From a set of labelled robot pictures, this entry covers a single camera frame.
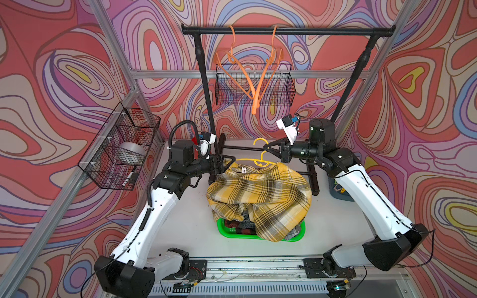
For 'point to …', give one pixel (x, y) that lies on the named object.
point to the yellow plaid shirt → (276, 195)
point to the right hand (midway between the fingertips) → (266, 152)
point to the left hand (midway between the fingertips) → (229, 160)
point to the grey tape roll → (130, 153)
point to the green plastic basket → (299, 233)
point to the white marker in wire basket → (123, 184)
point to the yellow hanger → (259, 162)
